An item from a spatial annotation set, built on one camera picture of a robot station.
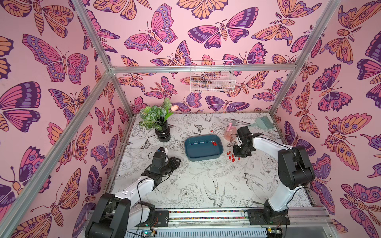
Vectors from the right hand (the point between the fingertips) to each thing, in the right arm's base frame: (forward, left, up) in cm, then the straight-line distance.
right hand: (234, 154), depth 95 cm
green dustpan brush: (+29, -28, -1) cm, 40 cm away
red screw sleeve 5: (+2, +3, -2) cm, 4 cm away
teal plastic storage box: (+6, +21, -2) cm, 22 cm away
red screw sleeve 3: (-1, +2, -2) cm, 3 cm away
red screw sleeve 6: (-2, -3, -2) cm, 4 cm away
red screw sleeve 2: (+21, +13, -2) cm, 25 cm away
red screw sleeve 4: (-3, 0, -2) cm, 4 cm away
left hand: (-6, +33, +5) cm, 34 cm away
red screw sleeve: (+9, +12, -1) cm, 14 cm away
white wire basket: (+39, +14, +32) cm, 52 cm away
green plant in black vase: (+10, +48, +23) cm, 54 cm away
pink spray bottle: (+3, +5, +18) cm, 19 cm away
